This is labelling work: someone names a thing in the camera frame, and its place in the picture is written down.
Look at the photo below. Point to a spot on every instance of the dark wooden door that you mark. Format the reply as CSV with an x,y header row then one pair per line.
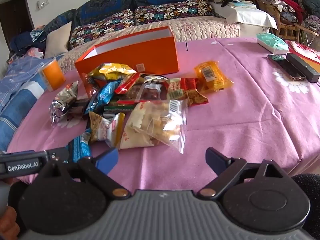
x,y
15,22

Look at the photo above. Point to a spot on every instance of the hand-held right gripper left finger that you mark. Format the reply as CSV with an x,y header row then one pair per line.
x,y
108,160

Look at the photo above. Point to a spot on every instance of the yellow cream snack packet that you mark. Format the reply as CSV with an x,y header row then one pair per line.
x,y
102,128

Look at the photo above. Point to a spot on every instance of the dark blue clothing pile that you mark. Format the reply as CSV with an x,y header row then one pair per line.
x,y
25,41

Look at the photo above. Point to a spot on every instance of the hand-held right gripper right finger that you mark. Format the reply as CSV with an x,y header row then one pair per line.
x,y
214,159

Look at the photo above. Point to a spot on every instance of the clear zip bag of snacks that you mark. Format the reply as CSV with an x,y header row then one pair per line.
x,y
170,127

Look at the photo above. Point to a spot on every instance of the red cookie snack packet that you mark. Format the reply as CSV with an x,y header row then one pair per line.
x,y
190,90

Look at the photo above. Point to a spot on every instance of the green cookie packet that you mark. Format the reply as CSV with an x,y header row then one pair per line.
x,y
117,106

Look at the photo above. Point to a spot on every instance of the smartphone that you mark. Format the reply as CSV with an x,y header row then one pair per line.
x,y
291,70

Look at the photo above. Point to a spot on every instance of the beige pillow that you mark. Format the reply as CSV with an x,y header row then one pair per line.
x,y
58,40

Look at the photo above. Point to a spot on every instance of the beige quilted bedspread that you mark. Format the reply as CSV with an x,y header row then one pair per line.
x,y
200,28

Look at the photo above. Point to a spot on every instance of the orange cylindrical can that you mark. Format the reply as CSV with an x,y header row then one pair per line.
x,y
51,76

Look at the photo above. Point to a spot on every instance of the orange transparent snack packet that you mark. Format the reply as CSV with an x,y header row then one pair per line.
x,y
212,76

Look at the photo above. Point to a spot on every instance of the orange red snack packet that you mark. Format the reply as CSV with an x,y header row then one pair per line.
x,y
90,85

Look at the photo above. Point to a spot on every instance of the orange cardboard box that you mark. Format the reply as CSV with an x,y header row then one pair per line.
x,y
140,55

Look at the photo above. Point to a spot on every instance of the cream white snack packet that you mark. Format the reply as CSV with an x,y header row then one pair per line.
x,y
132,137

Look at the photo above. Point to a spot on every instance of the person's left hand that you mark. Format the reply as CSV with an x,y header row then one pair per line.
x,y
9,217

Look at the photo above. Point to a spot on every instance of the small green packet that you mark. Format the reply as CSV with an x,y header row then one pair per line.
x,y
275,57

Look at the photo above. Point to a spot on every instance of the pink floral tablecloth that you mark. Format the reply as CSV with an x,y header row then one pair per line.
x,y
237,105

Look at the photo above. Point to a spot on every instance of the silver foil snack packet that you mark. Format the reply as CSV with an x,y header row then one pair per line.
x,y
63,102

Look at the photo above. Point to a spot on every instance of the wall switch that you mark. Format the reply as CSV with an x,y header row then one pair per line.
x,y
43,4

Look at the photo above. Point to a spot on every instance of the clear packet of dark fruit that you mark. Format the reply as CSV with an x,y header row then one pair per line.
x,y
150,91

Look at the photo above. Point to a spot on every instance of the blue striped blanket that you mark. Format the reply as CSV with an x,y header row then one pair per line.
x,y
17,97

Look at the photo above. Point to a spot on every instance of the teal tissue pack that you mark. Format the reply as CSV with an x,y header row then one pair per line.
x,y
271,43

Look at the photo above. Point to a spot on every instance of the red and white paper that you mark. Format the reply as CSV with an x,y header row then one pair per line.
x,y
306,51

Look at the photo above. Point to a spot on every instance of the wicker chair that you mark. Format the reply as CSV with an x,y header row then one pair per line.
x,y
285,27

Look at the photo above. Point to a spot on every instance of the blue white snack packet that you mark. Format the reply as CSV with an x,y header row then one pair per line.
x,y
80,147

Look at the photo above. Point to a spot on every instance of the floral print cushion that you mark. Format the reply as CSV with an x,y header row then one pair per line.
x,y
175,10
102,28

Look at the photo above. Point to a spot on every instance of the long black box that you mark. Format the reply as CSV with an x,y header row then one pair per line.
x,y
306,67

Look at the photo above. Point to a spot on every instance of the small red snack packet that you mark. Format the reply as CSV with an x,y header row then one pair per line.
x,y
128,83

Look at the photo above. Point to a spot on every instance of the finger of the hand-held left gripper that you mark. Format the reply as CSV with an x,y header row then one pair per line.
x,y
57,153

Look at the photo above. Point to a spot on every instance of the white cloth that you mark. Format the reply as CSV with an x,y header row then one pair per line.
x,y
247,16

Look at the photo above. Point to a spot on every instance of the black fleece clothing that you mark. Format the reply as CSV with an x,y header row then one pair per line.
x,y
308,200

